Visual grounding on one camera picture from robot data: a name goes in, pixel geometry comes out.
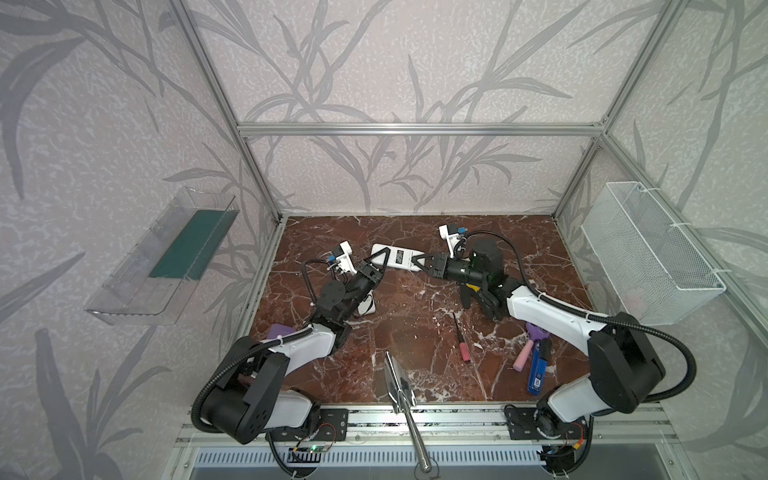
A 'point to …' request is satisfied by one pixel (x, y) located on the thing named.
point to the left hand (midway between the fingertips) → (396, 246)
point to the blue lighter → (539, 366)
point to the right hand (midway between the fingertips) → (415, 252)
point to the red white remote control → (398, 258)
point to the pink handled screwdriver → (465, 353)
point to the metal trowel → (402, 397)
